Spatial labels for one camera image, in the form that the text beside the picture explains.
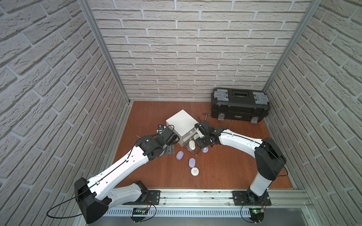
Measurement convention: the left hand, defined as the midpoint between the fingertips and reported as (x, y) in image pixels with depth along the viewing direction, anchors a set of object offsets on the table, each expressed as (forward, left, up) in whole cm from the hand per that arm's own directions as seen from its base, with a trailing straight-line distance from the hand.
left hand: (167, 144), depth 75 cm
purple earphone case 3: (-4, -14, -15) cm, 21 cm away
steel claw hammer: (+35, -27, -16) cm, 47 cm away
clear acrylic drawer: (+4, -18, -15) cm, 24 cm away
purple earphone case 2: (0, -6, -15) cm, 17 cm away
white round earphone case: (+11, -17, -10) cm, 22 cm away
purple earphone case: (+2, -22, -11) cm, 25 cm away
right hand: (+9, -22, -12) cm, 26 cm away
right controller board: (-30, -47, -17) cm, 58 cm away
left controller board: (-28, +14, -21) cm, 38 cm away
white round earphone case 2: (-10, -16, -15) cm, 24 cm away
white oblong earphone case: (+6, -14, -11) cm, 19 cm away
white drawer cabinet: (+15, -9, -3) cm, 18 cm away
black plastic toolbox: (+30, -48, +1) cm, 57 cm away
